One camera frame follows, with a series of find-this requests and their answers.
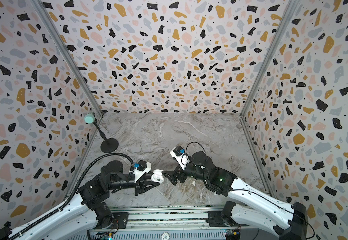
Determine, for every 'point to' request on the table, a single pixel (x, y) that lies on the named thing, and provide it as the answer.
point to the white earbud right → (193, 183)
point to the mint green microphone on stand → (108, 145)
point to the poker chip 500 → (165, 236)
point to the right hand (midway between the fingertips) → (169, 163)
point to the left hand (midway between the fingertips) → (159, 178)
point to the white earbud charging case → (157, 176)
